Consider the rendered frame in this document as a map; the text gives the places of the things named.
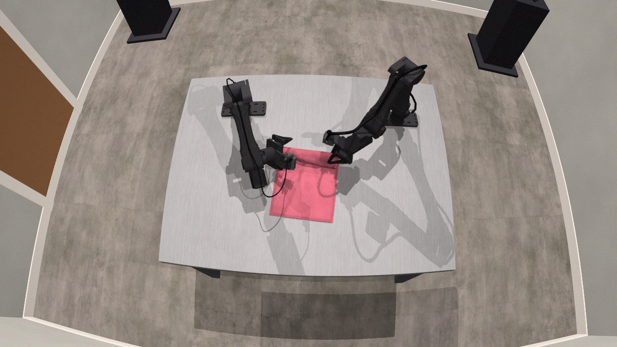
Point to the pink towel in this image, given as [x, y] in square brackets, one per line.
[309, 190]

